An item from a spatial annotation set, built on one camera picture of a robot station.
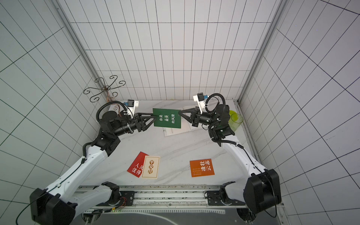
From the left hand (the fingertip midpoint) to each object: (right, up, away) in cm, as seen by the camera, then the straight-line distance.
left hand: (153, 118), depth 68 cm
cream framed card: (-5, -31, +16) cm, 35 cm away
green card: (+7, 0, -2) cm, 7 cm away
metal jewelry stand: (-32, +18, +17) cm, 41 cm away
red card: (-14, -31, +16) cm, 37 cm away
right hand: (+14, +3, -2) cm, 14 cm away
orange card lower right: (+26, -31, +16) cm, 44 cm away
